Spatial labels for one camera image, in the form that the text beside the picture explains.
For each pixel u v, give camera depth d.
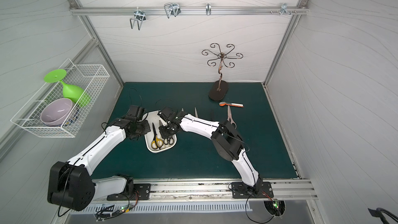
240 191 0.75
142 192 0.74
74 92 0.64
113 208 0.72
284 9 0.76
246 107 1.08
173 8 0.75
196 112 1.04
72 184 0.40
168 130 0.76
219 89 1.15
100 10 0.78
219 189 0.75
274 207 0.72
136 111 0.67
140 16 0.78
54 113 0.62
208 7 0.72
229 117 1.01
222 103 1.09
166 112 0.69
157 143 0.87
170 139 0.88
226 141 0.52
